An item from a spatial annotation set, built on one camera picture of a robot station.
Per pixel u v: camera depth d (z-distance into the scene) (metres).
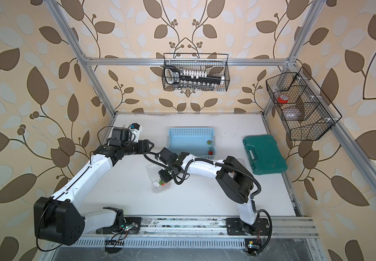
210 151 0.99
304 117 0.75
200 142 1.05
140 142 0.74
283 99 0.81
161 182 0.86
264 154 0.94
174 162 0.65
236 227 0.73
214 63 0.91
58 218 0.40
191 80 0.86
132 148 0.71
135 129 0.74
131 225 0.74
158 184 0.87
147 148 0.75
